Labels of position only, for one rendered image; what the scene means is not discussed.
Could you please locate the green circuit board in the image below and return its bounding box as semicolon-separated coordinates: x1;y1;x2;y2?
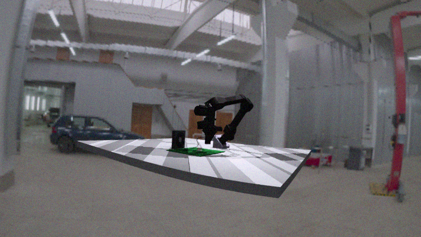
167;147;225;157

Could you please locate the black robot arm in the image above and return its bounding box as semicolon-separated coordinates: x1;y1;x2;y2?
194;94;253;145

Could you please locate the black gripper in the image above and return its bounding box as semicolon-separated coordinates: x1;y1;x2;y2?
197;116;222;142

